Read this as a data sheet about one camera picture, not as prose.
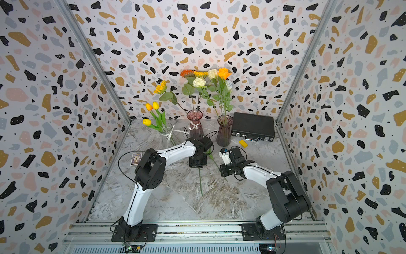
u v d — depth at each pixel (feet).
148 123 2.68
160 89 2.62
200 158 2.75
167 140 3.13
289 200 1.46
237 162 2.36
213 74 2.87
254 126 3.74
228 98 3.03
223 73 2.80
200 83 2.77
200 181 2.98
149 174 1.83
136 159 3.27
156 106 2.94
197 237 2.40
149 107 2.92
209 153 2.85
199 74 2.87
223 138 3.29
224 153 2.75
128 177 1.81
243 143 3.58
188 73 2.92
